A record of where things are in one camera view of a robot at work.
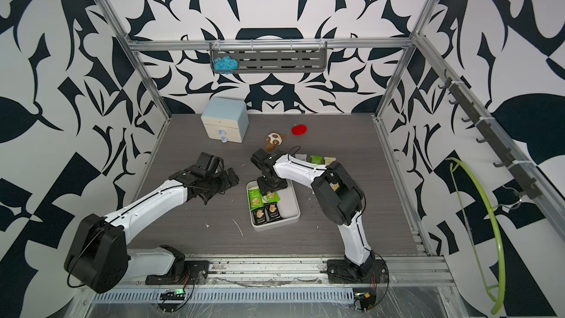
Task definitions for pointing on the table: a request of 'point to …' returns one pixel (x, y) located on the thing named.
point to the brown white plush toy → (274, 138)
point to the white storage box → (288, 207)
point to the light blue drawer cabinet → (226, 119)
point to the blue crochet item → (225, 63)
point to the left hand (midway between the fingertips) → (227, 178)
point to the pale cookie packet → (329, 160)
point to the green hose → (499, 303)
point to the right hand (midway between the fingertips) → (266, 186)
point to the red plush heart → (299, 129)
